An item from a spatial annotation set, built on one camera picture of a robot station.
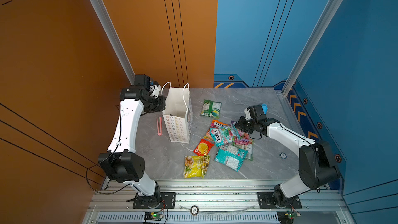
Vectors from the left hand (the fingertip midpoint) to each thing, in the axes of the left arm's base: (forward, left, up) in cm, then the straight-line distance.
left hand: (165, 105), depth 79 cm
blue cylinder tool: (+17, -62, -22) cm, 68 cm away
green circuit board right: (-44, -59, -26) cm, 78 cm away
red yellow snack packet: (-12, -20, -24) cm, 33 cm away
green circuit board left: (-44, +3, -27) cm, 52 cm away
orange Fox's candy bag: (-4, -29, -20) cm, 35 cm away
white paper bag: (+10, -3, -21) cm, 24 cm away
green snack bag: (+16, -25, -22) cm, 37 cm away
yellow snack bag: (-23, -16, -22) cm, 36 cm away
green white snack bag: (-16, -46, -24) cm, 54 cm away
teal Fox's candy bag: (-6, -32, -19) cm, 38 cm away
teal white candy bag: (-17, -35, -23) cm, 45 cm away
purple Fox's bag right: (-5, -40, -21) cm, 46 cm away
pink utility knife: (+3, +9, -25) cm, 26 cm away
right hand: (-1, -37, -16) cm, 41 cm away
